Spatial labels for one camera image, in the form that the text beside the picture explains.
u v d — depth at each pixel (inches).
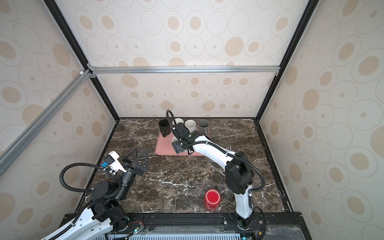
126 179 22.4
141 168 22.1
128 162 23.6
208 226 28.7
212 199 28.9
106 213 20.6
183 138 24.6
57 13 27.0
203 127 39.6
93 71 36.0
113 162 21.4
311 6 26.8
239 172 19.0
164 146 40.0
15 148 20.8
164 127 41.0
